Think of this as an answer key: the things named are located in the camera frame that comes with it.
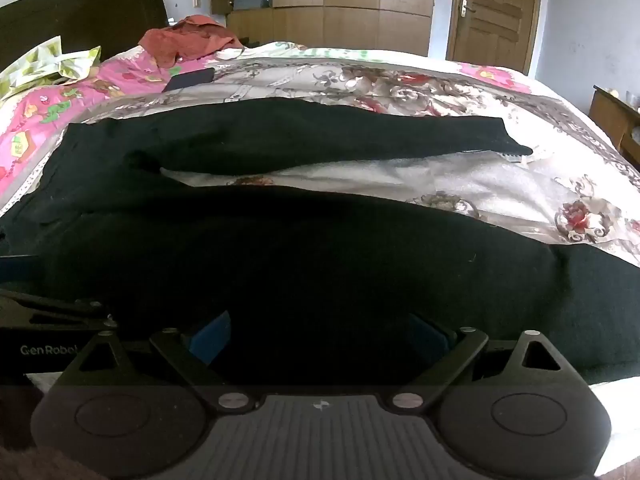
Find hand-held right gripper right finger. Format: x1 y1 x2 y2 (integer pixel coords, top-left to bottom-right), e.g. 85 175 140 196
380 312 569 412

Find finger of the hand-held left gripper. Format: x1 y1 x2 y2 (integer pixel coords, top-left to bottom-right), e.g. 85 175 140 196
0 287 119 331
0 255 39 287

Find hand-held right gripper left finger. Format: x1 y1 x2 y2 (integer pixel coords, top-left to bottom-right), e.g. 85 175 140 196
60 310 263 415

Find black pants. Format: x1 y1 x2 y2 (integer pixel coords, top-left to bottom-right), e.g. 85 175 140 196
0 97 640 386

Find pink printed bed sheet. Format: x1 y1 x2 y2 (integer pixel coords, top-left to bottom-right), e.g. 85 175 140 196
0 45 532 211

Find beige floral quilt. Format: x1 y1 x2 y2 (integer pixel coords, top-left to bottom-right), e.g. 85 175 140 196
0 55 640 267

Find dark flat phone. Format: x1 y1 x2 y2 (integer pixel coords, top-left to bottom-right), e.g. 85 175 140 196
162 67 217 94

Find dark wooden headboard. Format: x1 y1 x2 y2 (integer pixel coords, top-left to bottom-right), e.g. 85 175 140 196
0 0 169 74

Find red crumpled cloth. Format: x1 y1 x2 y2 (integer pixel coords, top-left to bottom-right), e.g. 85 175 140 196
138 15 246 67

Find wooden nightstand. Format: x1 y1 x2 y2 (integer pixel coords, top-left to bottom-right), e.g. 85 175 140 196
589 85 640 163

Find wooden door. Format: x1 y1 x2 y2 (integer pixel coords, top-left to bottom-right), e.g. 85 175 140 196
446 0 545 75

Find wooden wardrobe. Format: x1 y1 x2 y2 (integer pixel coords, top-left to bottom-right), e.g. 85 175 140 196
210 0 439 59

